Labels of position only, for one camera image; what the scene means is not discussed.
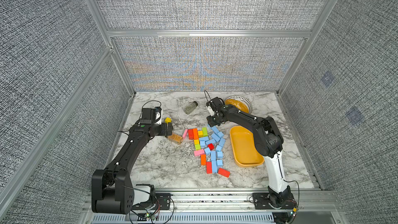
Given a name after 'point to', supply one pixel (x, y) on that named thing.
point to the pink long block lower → (199, 152)
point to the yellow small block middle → (200, 134)
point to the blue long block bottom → (214, 166)
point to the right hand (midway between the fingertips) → (211, 116)
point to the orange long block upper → (195, 134)
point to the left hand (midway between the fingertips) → (166, 125)
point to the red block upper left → (190, 134)
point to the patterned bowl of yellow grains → (241, 103)
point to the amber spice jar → (176, 138)
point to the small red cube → (211, 146)
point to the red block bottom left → (209, 167)
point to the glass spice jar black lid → (190, 107)
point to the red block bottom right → (223, 172)
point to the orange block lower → (203, 159)
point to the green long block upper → (204, 131)
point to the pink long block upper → (184, 135)
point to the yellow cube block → (168, 120)
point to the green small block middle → (198, 146)
